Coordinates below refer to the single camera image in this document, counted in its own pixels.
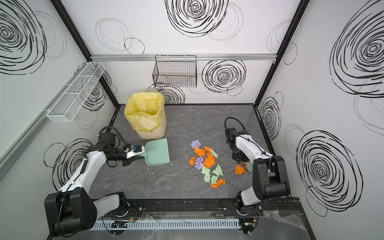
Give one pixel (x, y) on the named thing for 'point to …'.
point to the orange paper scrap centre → (200, 151)
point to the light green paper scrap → (214, 154)
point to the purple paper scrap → (195, 143)
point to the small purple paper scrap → (199, 162)
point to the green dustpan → (156, 152)
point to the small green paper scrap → (207, 175)
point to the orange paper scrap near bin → (210, 160)
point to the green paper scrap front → (213, 179)
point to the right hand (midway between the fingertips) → (243, 161)
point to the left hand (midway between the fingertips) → (141, 151)
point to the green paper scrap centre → (218, 170)
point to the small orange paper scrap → (239, 170)
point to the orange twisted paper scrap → (192, 160)
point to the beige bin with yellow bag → (145, 113)
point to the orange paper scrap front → (219, 182)
